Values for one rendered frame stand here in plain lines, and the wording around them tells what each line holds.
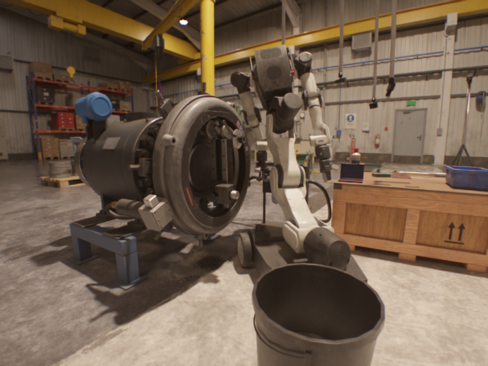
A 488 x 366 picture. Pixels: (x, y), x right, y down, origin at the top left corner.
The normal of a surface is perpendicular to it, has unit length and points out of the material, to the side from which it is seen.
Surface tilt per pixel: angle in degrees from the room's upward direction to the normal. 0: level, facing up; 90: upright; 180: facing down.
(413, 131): 90
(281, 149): 59
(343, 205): 90
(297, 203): 38
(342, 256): 76
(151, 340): 0
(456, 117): 90
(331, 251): 69
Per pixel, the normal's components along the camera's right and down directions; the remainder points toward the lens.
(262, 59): -0.17, -0.29
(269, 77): -0.14, -0.04
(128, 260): 0.88, 0.07
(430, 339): 0.00, -0.99
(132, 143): -0.43, -0.33
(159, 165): -0.47, 0.04
